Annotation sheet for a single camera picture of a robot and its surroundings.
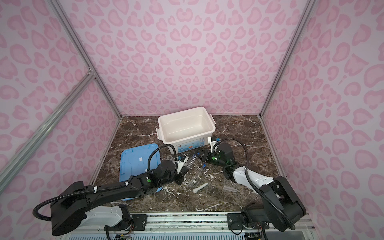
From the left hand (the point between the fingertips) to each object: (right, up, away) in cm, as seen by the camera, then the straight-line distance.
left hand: (188, 167), depth 79 cm
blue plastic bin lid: (-36, 0, +16) cm, 39 cm away
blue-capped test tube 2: (+8, -3, +13) cm, 16 cm away
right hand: (+4, +7, 0) cm, 8 cm away
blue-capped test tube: (+3, +5, +1) cm, 6 cm away
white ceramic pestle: (+3, -14, +2) cm, 14 cm away
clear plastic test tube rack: (+23, -13, +4) cm, 27 cm away
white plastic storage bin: (-4, +19, +33) cm, 39 cm away
